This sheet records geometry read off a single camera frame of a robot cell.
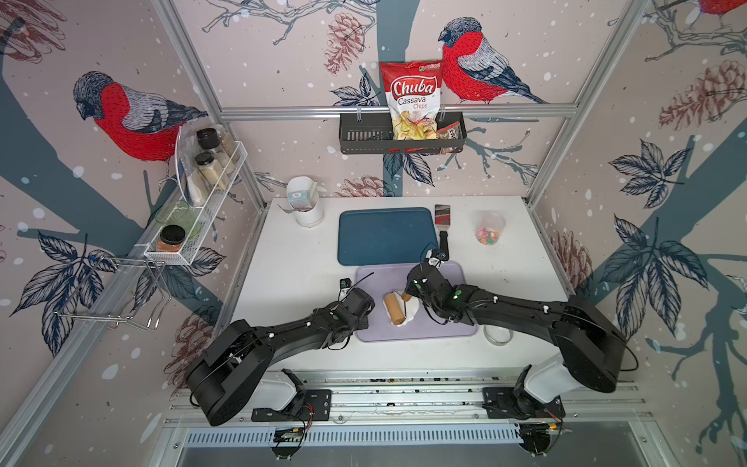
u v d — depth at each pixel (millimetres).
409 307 861
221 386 413
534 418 661
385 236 1078
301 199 1051
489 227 1035
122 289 565
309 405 728
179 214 694
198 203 710
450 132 860
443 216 1188
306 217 1082
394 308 873
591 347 432
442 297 646
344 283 812
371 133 1067
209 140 794
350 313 679
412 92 796
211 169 761
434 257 770
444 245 1067
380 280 966
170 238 598
